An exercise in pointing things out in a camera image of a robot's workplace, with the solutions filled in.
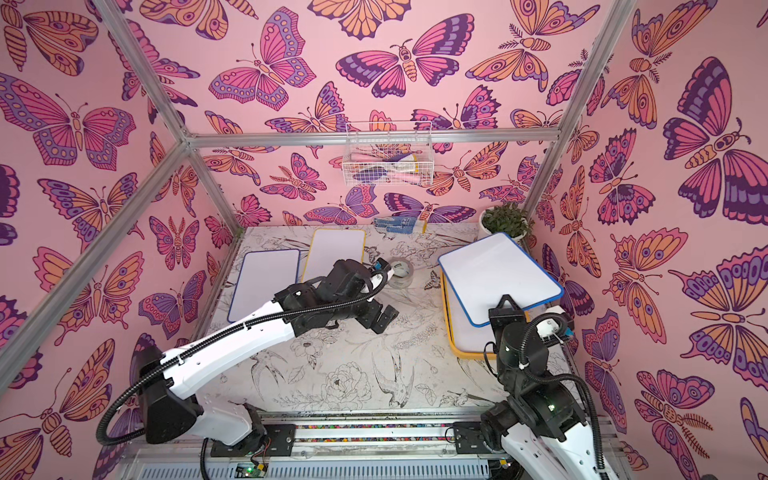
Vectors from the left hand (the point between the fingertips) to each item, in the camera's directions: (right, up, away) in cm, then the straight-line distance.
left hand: (387, 302), depth 73 cm
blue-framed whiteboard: (-45, +5, +33) cm, 56 cm away
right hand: (+26, +3, -7) cm, 27 cm away
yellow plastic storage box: (+23, -14, +14) cm, 30 cm away
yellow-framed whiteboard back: (-22, +15, +41) cm, 49 cm away
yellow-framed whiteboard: (+23, -14, +14) cm, 30 cm away
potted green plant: (+39, +24, +26) cm, 52 cm away
